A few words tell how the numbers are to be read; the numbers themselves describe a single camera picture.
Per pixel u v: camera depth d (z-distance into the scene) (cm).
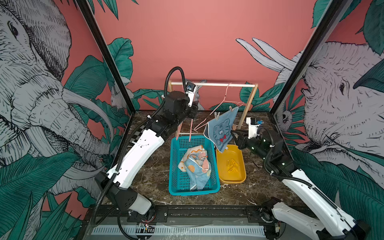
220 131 95
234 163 92
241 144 60
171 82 71
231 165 90
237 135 65
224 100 77
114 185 39
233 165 90
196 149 92
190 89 56
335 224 39
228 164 90
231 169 88
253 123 58
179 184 84
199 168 84
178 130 108
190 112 60
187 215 75
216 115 84
